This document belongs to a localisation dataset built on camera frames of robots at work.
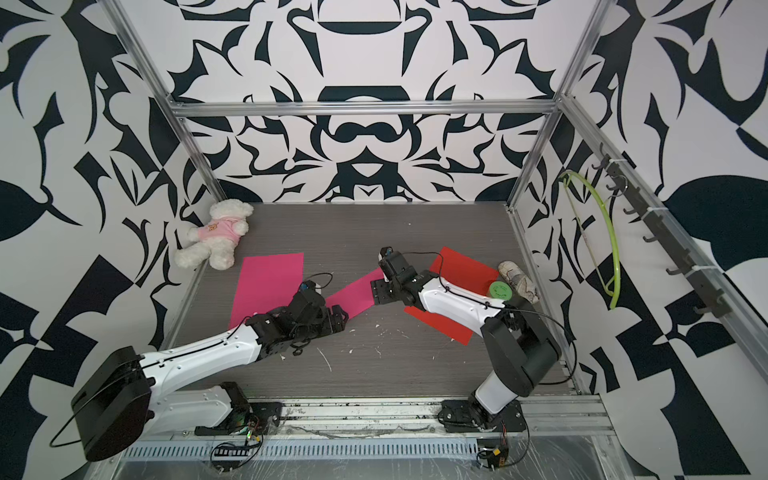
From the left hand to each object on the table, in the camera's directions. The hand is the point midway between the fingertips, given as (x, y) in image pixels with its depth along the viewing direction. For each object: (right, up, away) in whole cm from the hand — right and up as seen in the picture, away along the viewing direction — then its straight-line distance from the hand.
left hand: (338, 314), depth 84 cm
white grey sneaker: (+56, +8, +12) cm, 57 cm away
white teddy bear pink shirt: (-43, +21, +16) cm, 50 cm away
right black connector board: (+40, -31, -12) cm, 52 cm away
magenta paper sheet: (+4, +3, +11) cm, 12 cm away
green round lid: (+48, +5, +8) cm, 49 cm away
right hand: (+12, +8, +5) cm, 15 cm away
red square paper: (+39, +9, +15) cm, 43 cm away
